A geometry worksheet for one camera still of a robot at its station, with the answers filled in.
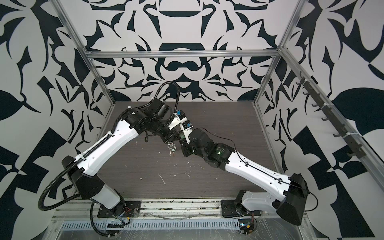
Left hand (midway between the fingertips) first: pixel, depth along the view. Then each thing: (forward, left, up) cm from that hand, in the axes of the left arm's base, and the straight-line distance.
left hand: (180, 134), depth 71 cm
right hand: (-1, -1, -2) cm, 3 cm away
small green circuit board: (-34, -30, -27) cm, 53 cm away
